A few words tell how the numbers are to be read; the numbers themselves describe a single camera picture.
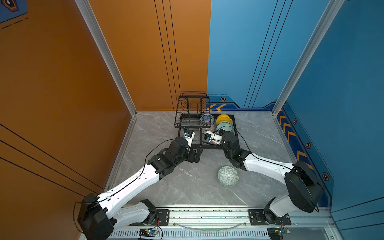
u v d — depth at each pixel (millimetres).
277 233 705
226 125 1037
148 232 707
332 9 699
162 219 728
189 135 656
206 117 1100
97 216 381
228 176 864
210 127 810
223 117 1050
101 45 813
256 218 725
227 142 635
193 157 676
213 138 730
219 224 727
